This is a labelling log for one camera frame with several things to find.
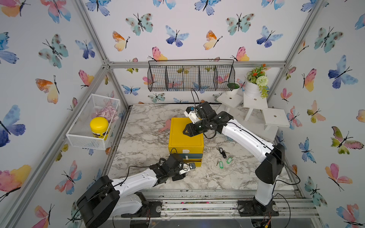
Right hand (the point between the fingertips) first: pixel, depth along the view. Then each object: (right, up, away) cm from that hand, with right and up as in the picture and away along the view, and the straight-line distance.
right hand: (186, 130), depth 77 cm
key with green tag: (+22, -22, +14) cm, 34 cm away
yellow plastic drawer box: (-3, -6, -2) cm, 7 cm away
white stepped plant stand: (+57, +7, +16) cm, 59 cm away
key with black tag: (+24, -15, +17) cm, 33 cm away
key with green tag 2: (+27, -20, +14) cm, 36 cm away
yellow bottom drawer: (+7, -19, +8) cm, 22 cm away
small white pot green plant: (+30, +26, +16) cm, 43 cm away
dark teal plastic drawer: (+3, -16, +11) cm, 20 cm away
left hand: (-1, -22, +8) cm, 23 cm away
